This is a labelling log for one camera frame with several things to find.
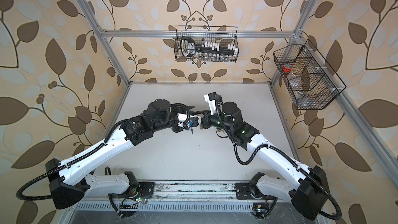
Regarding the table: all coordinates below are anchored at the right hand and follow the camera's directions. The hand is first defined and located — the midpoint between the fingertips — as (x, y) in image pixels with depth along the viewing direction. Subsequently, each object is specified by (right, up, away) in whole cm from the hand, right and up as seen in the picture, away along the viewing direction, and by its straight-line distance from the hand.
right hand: (193, 115), depth 68 cm
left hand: (0, +3, -1) cm, 3 cm away
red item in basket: (+51, +25, +19) cm, 60 cm away
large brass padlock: (+3, -11, +28) cm, 30 cm away
